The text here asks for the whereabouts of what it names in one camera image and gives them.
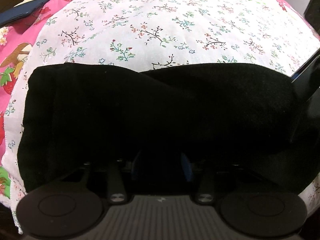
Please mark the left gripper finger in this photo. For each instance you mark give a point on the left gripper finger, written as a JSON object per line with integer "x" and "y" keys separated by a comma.
{"x": 187, "y": 168}

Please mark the black pants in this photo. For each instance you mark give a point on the black pants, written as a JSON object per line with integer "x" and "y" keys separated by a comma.
{"x": 236, "y": 123}

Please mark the white floral cloth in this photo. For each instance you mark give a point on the white floral cloth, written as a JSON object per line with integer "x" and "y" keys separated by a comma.
{"x": 162, "y": 25}

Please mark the pink strawberry cartoon bedsheet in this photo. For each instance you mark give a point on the pink strawberry cartoon bedsheet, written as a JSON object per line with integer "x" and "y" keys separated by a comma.
{"x": 12, "y": 55}

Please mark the dark blue smartphone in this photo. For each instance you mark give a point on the dark blue smartphone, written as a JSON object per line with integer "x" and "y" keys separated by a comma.
{"x": 20, "y": 11}

